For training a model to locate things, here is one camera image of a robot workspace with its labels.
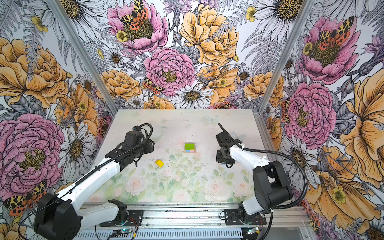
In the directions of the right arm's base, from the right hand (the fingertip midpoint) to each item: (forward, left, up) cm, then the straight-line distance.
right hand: (223, 164), depth 88 cm
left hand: (+6, +41, +10) cm, 42 cm away
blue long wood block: (+11, +21, -2) cm, 24 cm away
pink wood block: (+11, +18, -2) cm, 21 cm away
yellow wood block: (+3, +38, -3) cm, 38 cm away
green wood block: (+15, +19, -3) cm, 25 cm away
